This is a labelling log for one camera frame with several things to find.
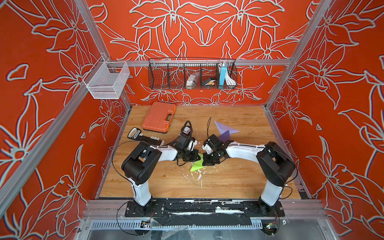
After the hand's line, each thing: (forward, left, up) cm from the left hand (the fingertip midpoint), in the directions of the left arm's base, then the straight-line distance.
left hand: (201, 157), depth 91 cm
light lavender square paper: (+25, -16, -2) cm, 30 cm away
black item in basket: (+33, -3, +33) cm, 47 cm away
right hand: (-6, +1, +1) cm, 6 cm away
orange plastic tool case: (+29, +32, +3) cm, 44 cm away
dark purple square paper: (+18, -17, -1) cm, 25 cm away
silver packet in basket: (+36, +8, +31) cm, 48 cm away
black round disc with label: (+19, +10, +3) cm, 22 cm away
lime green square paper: (-5, +2, 0) cm, 5 cm away
